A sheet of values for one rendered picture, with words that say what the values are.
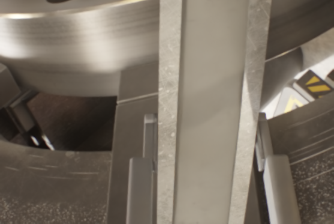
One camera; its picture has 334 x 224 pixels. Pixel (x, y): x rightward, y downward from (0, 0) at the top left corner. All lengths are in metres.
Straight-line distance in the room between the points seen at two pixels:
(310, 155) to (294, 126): 0.03
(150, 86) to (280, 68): 1.18
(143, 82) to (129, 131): 0.04
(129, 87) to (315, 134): 0.12
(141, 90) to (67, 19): 0.07
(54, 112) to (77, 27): 0.17
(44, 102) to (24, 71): 0.09
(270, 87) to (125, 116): 1.18
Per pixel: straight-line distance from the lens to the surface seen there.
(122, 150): 0.31
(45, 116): 0.52
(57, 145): 0.54
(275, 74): 1.50
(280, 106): 1.17
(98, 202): 0.33
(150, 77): 0.35
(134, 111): 0.33
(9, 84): 0.44
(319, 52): 1.52
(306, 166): 0.31
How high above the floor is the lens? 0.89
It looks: 21 degrees down
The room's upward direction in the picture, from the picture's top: 129 degrees counter-clockwise
